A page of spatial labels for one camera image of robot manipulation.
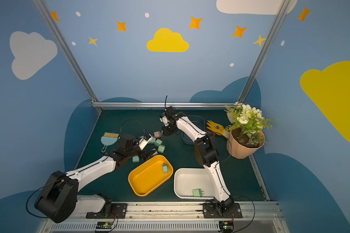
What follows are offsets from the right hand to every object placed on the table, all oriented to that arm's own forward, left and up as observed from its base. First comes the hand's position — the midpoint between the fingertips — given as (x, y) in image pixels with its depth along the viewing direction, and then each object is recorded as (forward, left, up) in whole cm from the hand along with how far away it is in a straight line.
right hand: (167, 131), depth 99 cm
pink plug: (+1, +8, -6) cm, 9 cm away
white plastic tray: (-30, -14, -9) cm, 34 cm away
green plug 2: (-10, +4, -6) cm, 13 cm away
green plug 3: (-7, +6, -5) cm, 11 cm away
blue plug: (-25, -1, -4) cm, 26 cm away
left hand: (-13, +9, +5) cm, 17 cm away
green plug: (-37, -20, -5) cm, 43 cm away
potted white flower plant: (-7, -48, +12) cm, 50 cm away
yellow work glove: (+9, -35, -5) cm, 37 cm away
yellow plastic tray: (-29, +8, -6) cm, 31 cm away
